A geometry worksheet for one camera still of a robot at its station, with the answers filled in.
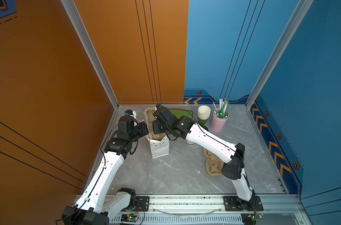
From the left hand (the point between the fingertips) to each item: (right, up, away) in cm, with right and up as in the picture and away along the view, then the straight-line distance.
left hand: (147, 122), depth 77 cm
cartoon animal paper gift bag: (+6, -14, +1) cm, 16 cm away
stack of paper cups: (+35, +6, +21) cm, 41 cm away
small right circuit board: (+53, -48, -7) cm, 72 cm away
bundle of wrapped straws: (+48, +10, +16) cm, 51 cm away
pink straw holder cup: (+45, -2, +21) cm, 49 cm away
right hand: (+4, -1, -1) cm, 4 cm away
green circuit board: (-9, -48, -6) cm, 50 cm away
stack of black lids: (+37, -4, +24) cm, 44 cm away
